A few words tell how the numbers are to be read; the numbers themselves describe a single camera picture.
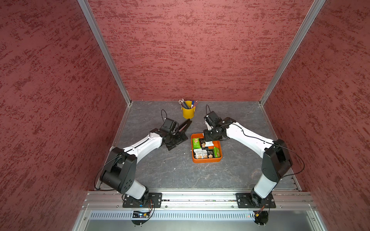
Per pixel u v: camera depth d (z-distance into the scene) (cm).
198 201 76
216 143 95
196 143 92
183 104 100
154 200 74
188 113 107
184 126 103
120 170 44
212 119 69
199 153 88
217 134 72
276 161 45
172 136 76
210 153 88
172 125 72
